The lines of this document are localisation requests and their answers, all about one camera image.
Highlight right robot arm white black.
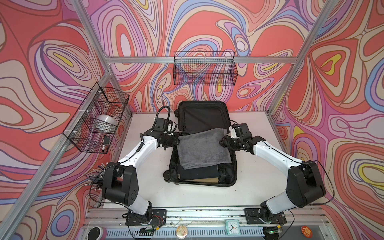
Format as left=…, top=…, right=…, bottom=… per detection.
left=220, top=123, right=326, bottom=224

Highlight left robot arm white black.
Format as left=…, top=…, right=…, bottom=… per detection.
left=102, top=106, right=178, bottom=218

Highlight black t-shirt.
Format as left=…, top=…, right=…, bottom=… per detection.
left=178, top=165, right=220, bottom=180

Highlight red pen cup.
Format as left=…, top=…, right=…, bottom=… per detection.
left=86, top=162, right=110, bottom=191

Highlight black suitcase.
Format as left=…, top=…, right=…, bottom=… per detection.
left=163, top=101, right=238, bottom=187

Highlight black round speaker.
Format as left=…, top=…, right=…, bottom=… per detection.
left=86, top=226, right=107, bottom=240

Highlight small teal clock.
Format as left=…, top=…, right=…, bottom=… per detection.
left=226, top=220, right=241, bottom=236

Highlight round beige badge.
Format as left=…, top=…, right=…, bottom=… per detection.
left=175, top=225, right=188, bottom=240

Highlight small black device in basket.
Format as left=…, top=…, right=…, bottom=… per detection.
left=103, top=135, right=111, bottom=148

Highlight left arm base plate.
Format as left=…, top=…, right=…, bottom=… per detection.
left=122, top=209, right=167, bottom=227

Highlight black wire basket left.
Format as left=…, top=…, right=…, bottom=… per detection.
left=63, top=83, right=130, bottom=154

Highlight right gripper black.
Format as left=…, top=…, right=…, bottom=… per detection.
left=216, top=134, right=243, bottom=151

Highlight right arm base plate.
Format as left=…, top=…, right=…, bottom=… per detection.
left=242, top=208, right=287, bottom=225

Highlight black wire basket back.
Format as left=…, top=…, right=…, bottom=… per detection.
left=173, top=50, right=239, bottom=86

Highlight round orange sticker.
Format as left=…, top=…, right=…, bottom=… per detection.
left=301, top=226, right=313, bottom=239

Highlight black wire basket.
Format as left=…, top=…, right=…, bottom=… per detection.
left=173, top=50, right=239, bottom=86
left=63, top=83, right=130, bottom=154

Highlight khaki shorts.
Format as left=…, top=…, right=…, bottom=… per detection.
left=186, top=178, right=219, bottom=184

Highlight grey towel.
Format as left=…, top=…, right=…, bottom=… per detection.
left=177, top=128, right=232, bottom=170

